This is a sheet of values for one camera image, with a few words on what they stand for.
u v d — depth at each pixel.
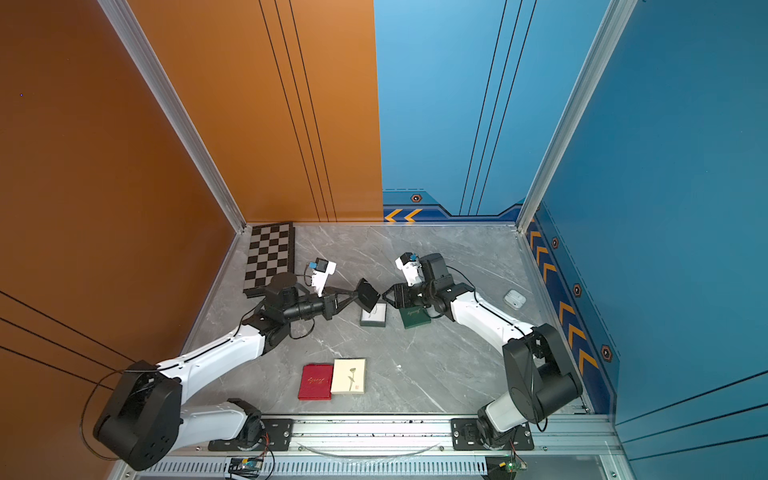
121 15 0.69
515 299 0.97
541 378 0.43
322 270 0.71
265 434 0.72
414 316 0.93
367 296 0.79
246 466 0.72
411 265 0.79
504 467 0.70
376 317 0.93
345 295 0.76
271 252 1.09
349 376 0.79
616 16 0.70
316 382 0.79
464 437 0.72
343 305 0.75
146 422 0.41
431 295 0.67
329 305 0.70
